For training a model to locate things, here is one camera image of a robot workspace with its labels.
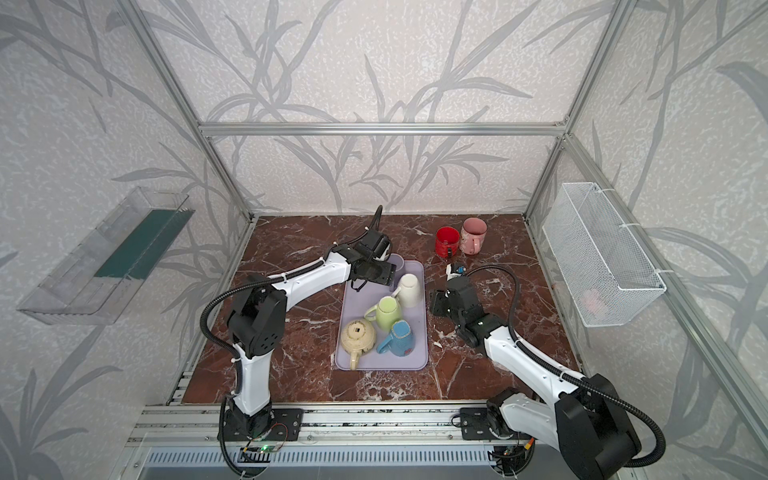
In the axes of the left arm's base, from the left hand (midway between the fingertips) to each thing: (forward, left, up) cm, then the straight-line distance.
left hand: (389, 265), depth 94 cm
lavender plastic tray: (-11, +11, -8) cm, 17 cm away
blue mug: (-24, -4, 0) cm, 24 cm away
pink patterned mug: (+13, -28, +1) cm, 31 cm away
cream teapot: (-23, +8, 0) cm, 25 cm away
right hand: (-8, -14, +3) cm, 17 cm away
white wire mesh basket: (-20, -47, +27) cm, 57 cm away
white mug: (-9, -6, -1) cm, 11 cm away
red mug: (+14, -20, -6) cm, 26 cm away
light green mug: (-17, +1, +1) cm, 17 cm away
